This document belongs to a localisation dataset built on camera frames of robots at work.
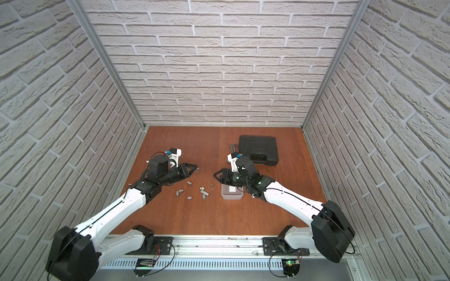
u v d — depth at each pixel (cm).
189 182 92
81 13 71
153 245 71
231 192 90
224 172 71
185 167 71
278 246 65
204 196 87
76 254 39
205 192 89
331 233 41
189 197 87
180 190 89
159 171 61
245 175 61
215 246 76
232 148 107
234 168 72
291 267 70
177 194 88
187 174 71
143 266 70
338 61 85
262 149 101
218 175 77
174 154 74
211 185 90
